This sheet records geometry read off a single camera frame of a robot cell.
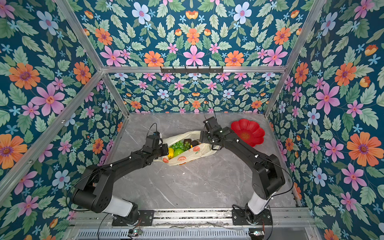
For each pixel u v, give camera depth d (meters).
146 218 0.73
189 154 0.84
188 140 0.98
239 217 0.74
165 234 0.77
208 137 0.76
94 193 0.44
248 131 1.10
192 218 0.75
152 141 0.71
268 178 0.45
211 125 0.66
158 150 0.79
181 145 0.96
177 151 0.90
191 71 0.93
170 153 0.90
